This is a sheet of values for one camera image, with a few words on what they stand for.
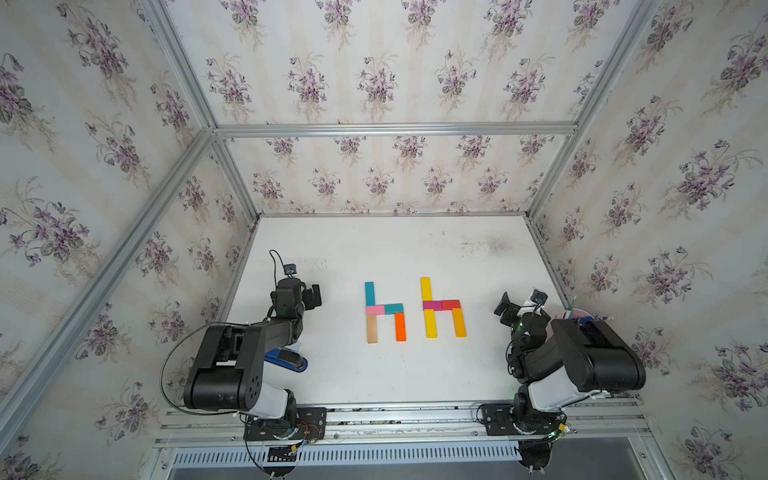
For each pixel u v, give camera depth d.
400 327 0.90
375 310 0.93
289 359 0.80
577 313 0.82
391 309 0.94
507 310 0.83
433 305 0.94
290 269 0.82
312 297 0.86
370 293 0.97
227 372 0.44
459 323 0.91
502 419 0.73
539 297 0.76
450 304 0.95
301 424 0.72
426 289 0.98
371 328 0.90
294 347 0.84
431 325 0.90
